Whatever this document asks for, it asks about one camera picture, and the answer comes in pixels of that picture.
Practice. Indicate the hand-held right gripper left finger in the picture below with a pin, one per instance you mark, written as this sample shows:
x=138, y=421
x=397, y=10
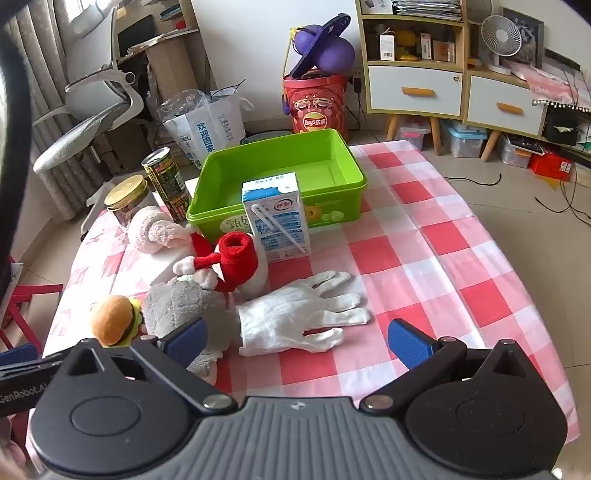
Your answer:
x=187, y=339

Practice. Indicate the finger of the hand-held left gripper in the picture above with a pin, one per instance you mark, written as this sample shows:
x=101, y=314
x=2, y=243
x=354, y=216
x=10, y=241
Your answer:
x=18, y=354

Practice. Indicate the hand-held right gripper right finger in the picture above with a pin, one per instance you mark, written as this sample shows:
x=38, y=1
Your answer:
x=408, y=344

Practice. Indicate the grey bunny plush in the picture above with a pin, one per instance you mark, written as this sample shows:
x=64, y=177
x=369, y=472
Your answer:
x=178, y=307

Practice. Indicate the burger plush toy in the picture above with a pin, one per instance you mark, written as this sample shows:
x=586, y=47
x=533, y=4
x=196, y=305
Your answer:
x=115, y=318

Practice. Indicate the red white santa plush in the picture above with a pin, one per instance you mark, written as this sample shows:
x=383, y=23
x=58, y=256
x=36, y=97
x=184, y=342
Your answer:
x=233, y=258

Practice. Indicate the white cloth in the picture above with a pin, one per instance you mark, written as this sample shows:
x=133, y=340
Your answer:
x=286, y=318

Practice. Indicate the green plastic bin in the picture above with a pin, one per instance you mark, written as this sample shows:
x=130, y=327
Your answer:
x=258, y=184

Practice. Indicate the red stool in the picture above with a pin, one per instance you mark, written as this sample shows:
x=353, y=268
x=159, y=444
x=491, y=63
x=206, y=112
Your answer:
x=18, y=314

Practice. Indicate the pink white checked tablecloth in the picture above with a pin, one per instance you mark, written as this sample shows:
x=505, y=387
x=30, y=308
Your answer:
x=415, y=258

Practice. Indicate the blue white milk carton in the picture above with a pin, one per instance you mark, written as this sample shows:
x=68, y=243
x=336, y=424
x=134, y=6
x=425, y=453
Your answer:
x=277, y=217

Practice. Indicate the glass jar gold lid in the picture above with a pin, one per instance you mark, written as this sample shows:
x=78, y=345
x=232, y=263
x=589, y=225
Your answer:
x=125, y=198

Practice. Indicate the black yellow can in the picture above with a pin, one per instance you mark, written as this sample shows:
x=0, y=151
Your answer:
x=167, y=184

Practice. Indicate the clear storage box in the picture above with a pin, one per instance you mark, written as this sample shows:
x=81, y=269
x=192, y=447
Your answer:
x=464, y=138
x=413, y=134
x=519, y=152

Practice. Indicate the white paper bag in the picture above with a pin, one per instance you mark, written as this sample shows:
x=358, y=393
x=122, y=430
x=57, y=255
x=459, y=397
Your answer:
x=207, y=124

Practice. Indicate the red cardboard box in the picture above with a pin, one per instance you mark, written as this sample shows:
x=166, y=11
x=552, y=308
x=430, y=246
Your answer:
x=551, y=168

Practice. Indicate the wooden white drawer cabinet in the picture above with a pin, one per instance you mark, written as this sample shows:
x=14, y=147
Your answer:
x=415, y=87

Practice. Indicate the red snack bucket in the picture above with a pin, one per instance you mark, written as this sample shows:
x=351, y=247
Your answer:
x=316, y=104

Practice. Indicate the white office chair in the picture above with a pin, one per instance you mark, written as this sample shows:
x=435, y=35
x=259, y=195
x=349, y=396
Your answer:
x=90, y=92

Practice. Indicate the black box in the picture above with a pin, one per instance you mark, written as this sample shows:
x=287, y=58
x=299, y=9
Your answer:
x=561, y=124

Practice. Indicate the wooden desk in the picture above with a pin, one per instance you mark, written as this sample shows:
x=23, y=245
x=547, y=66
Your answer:
x=166, y=55

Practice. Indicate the grey curtain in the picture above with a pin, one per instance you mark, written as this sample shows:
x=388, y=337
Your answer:
x=46, y=60

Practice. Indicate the small white box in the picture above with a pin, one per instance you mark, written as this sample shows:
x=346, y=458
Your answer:
x=387, y=46

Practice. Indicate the pink fringed cloth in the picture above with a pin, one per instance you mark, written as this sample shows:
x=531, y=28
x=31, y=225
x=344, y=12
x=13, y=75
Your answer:
x=554, y=83

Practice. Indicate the white desk fan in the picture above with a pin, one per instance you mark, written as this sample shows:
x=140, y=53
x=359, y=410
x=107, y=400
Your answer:
x=501, y=34

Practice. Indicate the stack of papers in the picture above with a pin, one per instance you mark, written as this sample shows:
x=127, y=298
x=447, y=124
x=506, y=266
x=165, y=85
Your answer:
x=429, y=9

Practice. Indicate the dark picture frame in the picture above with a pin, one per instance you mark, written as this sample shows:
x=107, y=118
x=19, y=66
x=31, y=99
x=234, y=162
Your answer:
x=533, y=39

